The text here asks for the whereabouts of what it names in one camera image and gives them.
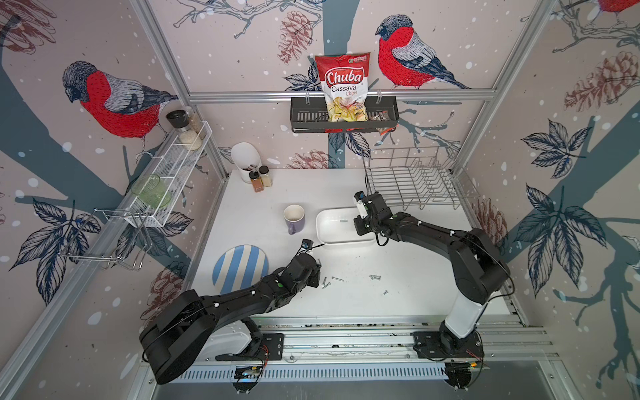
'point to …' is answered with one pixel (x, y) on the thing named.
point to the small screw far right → (385, 292)
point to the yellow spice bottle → (267, 177)
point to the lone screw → (344, 221)
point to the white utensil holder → (247, 158)
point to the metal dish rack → (416, 175)
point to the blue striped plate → (238, 266)
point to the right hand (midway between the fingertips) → (356, 218)
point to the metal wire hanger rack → (112, 236)
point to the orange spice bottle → (257, 182)
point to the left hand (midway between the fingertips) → (321, 261)
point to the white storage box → (336, 225)
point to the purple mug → (294, 216)
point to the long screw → (337, 278)
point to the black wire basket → (309, 115)
